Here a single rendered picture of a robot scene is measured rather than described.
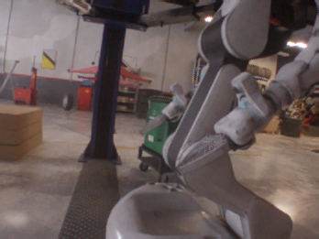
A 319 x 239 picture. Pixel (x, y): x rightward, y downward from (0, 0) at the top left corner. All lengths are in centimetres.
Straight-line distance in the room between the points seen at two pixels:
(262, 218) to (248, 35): 59
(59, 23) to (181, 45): 576
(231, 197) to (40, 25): 1049
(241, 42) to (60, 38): 995
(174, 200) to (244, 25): 68
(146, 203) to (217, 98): 49
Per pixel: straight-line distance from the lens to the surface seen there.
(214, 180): 64
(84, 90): 860
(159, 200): 88
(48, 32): 1058
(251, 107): 48
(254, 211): 77
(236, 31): 65
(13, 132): 231
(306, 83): 58
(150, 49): 1025
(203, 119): 63
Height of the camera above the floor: 73
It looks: 5 degrees down
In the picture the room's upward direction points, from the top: 7 degrees clockwise
